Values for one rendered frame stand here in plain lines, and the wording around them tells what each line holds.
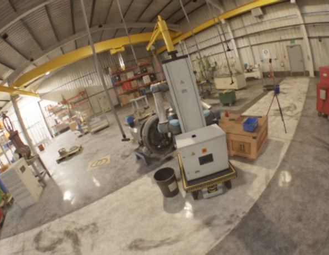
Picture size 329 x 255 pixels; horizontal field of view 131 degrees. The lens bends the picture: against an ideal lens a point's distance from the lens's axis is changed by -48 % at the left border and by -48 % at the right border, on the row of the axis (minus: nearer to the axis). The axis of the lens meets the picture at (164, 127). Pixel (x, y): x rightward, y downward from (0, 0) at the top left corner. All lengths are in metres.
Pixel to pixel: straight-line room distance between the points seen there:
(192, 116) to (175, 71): 0.61
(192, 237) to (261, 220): 0.79
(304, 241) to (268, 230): 0.46
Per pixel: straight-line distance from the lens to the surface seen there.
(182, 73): 1.81
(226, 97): 5.37
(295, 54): 11.68
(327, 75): 3.99
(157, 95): 2.07
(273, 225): 1.81
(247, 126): 2.39
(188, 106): 1.85
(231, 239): 1.69
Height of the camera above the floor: 1.57
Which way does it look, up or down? 19 degrees down
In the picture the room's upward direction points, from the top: 18 degrees counter-clockwise
